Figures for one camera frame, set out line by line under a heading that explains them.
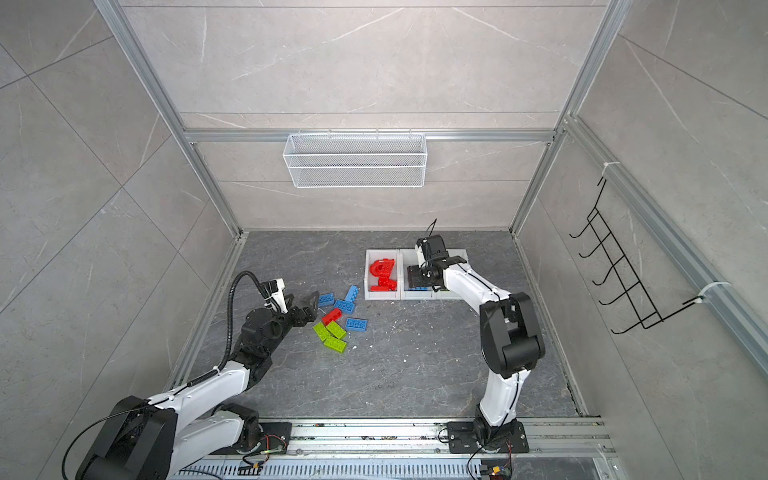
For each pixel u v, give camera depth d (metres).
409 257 1.06
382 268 1.03
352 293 0.98
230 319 0.61
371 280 1.00
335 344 0.88
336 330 0.91
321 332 0.92
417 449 0.73
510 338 0.49
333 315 0.95
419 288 1.01
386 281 1.01
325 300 0.98
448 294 0.67
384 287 1.01
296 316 0.75
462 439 0.73
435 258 0.75
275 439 0.73
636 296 0.64
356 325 0.93
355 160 1.00
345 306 0.95
